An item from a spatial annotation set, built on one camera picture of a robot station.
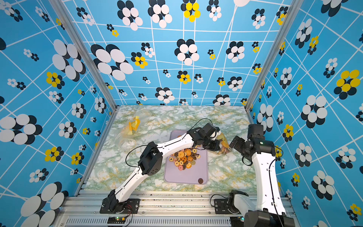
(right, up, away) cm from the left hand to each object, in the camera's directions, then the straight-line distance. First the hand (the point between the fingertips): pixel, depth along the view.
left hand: (223, 148), depth 85 cm
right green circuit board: (+3, -34, -15) cm, 37 cm away
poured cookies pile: (-24, -7, +3) cm, 25 cm away
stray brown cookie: (-15, -18, -3) cm, 24 cm away
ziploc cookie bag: (-65, +3, +10) cm, 66 cm away
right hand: (+7, +3, -10) cm, 12 cm away
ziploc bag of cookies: (-57, +19, +20) cm, 64 cm away
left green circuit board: (-59, -34, -13) cm, 70 cm away
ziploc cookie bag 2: (+2, 0, +6) cm, 7 cm away
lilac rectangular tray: (-16, -17, +3) cm, 23 cm away
